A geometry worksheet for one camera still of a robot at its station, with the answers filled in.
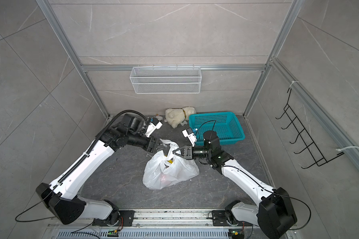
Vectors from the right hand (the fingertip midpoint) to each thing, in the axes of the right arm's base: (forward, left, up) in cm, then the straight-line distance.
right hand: (175, 153), depth 69 cm
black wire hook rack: (-1, -59, +7) cm, 59 cm away
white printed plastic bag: (-4, +5, -6) cm, 9 cm away
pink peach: (-5, +7, -18) cm, 21 cm away
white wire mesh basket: (+55, +7, +5) cm, 56 cm away
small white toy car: (+44, +15, -21) cm, 51 cm away
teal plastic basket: (+40, -38, -25) cm, 60 cm away
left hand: (+4, +5, +3) cm, 7 cm away
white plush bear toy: (+39, +2, -15) cm, 41 cm away
